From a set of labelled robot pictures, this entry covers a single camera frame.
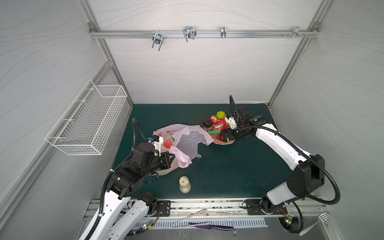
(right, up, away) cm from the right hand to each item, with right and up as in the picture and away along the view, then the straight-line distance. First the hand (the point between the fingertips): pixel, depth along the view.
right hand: (229, 133), depth 83 cm
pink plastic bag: (-27, -7, +16) cm, 32 cm away
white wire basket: (-71, +4, -15) cm, 72 cm away
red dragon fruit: (-4, +3, +13) cm, 14 cm away
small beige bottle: (-24, -24, -11) cm, 36 cm away
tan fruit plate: (-6, -6, +7) cm, 11 cm away
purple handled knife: (-13, -42, -13) cm, 46 cm away
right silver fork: (+43, -40, -12) cm, 60 cm away
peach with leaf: (-7, +8, +18) cm, 20 cm away
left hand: (-27, -8, -15) cm, 32 cm away
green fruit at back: (-2, +11, +17) cm, 20 cm away
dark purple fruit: (-11, +5, +14) cm, 19 cm away
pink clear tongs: (-21, -42, -14) cm, 49 cm away
